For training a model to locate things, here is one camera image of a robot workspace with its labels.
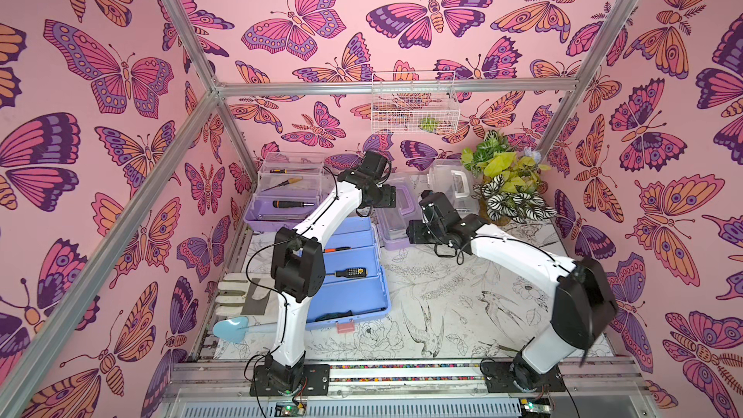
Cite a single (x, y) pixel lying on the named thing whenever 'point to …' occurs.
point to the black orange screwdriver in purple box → (290, 204)
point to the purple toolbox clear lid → (393, 222)
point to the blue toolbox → (355, 283)
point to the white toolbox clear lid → (457, 181)
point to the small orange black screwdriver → (339, 249)
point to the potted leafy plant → (510, 190)
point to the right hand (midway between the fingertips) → (416, 227)
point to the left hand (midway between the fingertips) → (389, 198)
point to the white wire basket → (414, 103)
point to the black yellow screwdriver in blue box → (360, 272)
